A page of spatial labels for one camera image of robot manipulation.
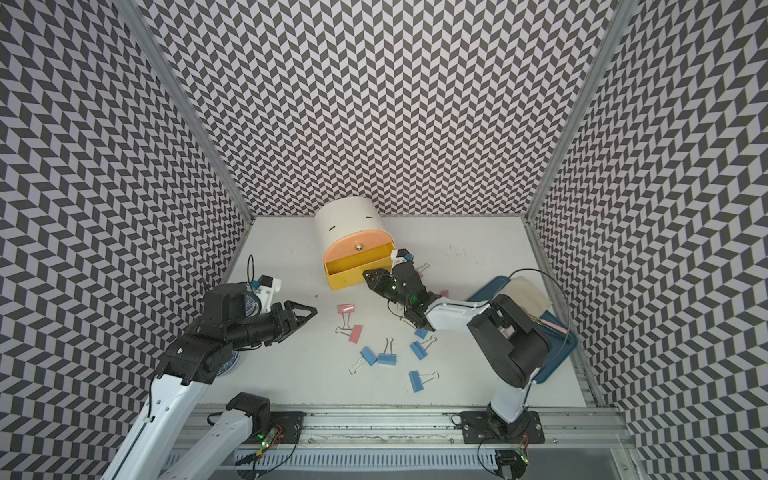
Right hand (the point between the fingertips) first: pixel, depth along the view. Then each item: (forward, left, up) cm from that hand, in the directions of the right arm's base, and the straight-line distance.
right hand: (363, 279), depth 86 cm
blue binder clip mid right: (-16, -17, -14) cm, 27 cm away
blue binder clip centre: (-11, -17, -11) cm, 23 cm away
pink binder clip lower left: (-11, +3, -13) cm, 17 cm away
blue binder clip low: (-18, -6, -13) cm, 23 cm away
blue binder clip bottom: (-24, -15, -13) cm, 32 cm away
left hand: (-17, +10, +9) cm, 22 cm away
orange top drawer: (+6, +1, +9) cm, 11 cm away
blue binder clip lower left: (-18, -1, -13) cm, 22 cm away
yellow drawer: (-2, +3, +8) cm, 8 cm away
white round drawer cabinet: (+16, +7, +10) cm, 20 cm away
